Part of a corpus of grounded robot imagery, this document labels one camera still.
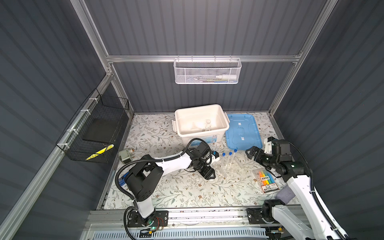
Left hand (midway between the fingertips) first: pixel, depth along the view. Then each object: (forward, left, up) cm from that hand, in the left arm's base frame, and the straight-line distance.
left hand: (212, 174), depth 85 cm
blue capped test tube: (+7, -9, -3) cm, 11 cm away
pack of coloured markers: (-5, -31, -2) cm, 31 cm away
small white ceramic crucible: (-3, -1, -1) cm, 3 cm away
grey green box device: (+14, +52, +1) cm, 54 cm away
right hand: (+3, -22, +13) cm, 26 cm away
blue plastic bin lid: (+32, -27, -4) cm, 42 cm away
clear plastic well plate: (+5, -11, -3) cm, 13 cm away
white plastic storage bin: (+38, +12, +2) cm, 40 cm away
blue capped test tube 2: (+7, -12, +12) cm, 19 cm away
